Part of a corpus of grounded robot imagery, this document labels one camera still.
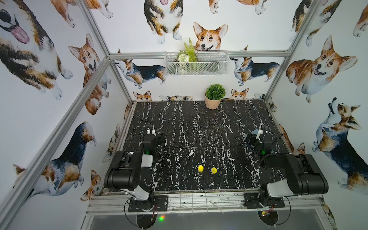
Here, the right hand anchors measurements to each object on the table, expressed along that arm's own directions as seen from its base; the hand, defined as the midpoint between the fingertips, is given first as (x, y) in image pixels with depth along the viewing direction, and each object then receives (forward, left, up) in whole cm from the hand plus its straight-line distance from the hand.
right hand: (256, 130), depth 92 cm
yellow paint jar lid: (-22, +29, -7) cm, 37 cm away
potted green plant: (+28, +26, +5) cm, 38 cm away
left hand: (+2, +65, +1) cm, 65 cm away
